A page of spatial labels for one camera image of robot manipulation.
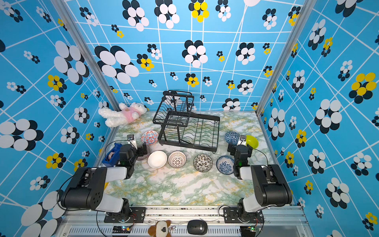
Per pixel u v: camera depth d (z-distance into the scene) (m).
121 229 0.72
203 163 0.91
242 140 0.78
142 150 0.86
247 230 0.70
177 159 0.93
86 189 0.45
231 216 0.72
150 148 0.96
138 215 0.74
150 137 1.02
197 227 0.68
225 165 0.89
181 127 0.82
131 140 0.79
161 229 0.68
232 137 1.02
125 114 1.06
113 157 0.88
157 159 0.91
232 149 0.84
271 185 0.46
